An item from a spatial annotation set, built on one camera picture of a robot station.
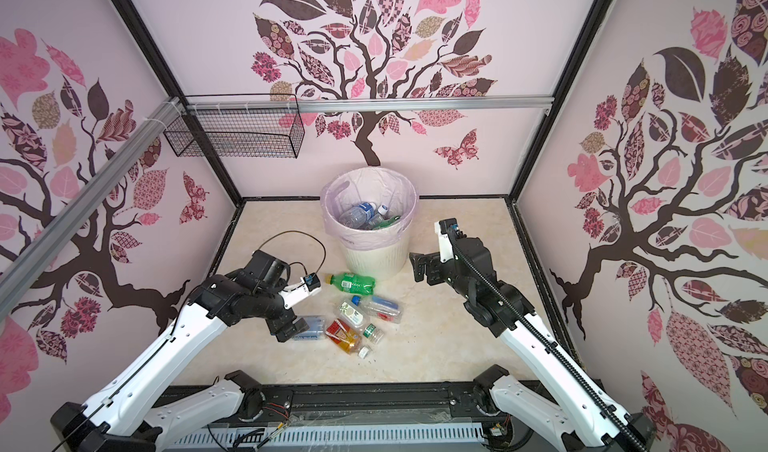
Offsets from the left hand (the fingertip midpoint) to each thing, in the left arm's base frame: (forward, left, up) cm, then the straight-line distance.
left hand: (293, 315), depth 73 cm
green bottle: (+14, -13, -10) cm, 22 cm away
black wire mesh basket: (+78, +38, +1) cm, 87 cm away
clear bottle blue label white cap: (+33, -21, -1) cm, 39 cm away
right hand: (+12, -34, +12) cm, 38 cm away
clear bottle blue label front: (+29, -15, +5) cm, 32 cm away
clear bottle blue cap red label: (+8, -22, -14) cm, 27 cm away
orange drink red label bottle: (-3, -13, -10) cm, 16 cm away
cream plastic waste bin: (+17, -22, -3) cm, 28 cm away
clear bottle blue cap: (-1, -4, -9) cm, 10 cm away
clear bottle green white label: (+3, -15, -10) cm, 18 cm away
